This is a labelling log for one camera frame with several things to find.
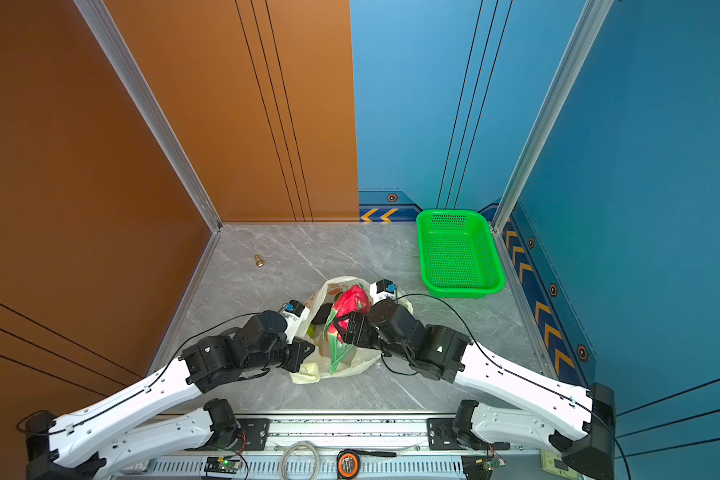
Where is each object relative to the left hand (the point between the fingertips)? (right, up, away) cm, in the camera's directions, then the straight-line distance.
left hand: (317, 347), depth 72 cm
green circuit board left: (-22, -28, -2) cm, 36 cm away
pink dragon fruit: (+9, +13, -6) cm, 17 cm away
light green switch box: (+56, -25, -4) cm, 61 cm away
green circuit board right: (+42, -26, -2) cm, 49 cm away
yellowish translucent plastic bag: (+1, -4, -5) cm, 6 cm away
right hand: (+7, +6, -5) cm, 10 cm away
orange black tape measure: (+8, -25, -5) cm, 26 cm away
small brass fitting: (-27, +19, +36) cm, 49 cm away
